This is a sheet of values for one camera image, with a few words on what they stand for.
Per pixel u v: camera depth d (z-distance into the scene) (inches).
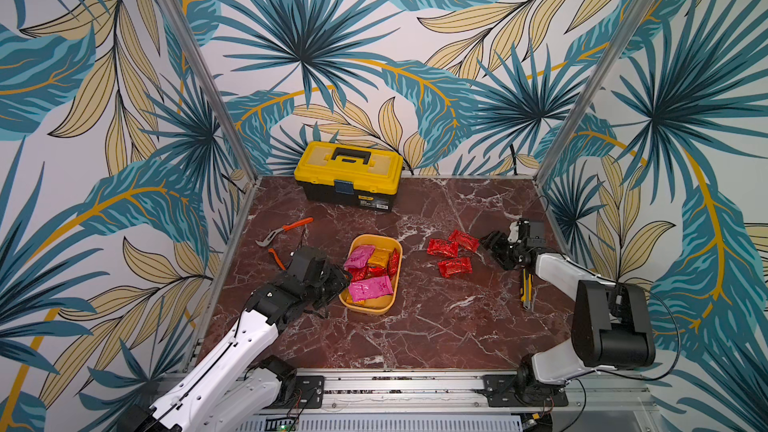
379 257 36.3
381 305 32.3
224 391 17.4
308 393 29.4
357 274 34.5
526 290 35.5
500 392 27.9
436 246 38.5
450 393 29.5
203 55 33.7
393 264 35.5
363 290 32.6
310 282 23.1
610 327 17.7
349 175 38.4
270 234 39.6
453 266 36.8
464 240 39.6
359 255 35.4
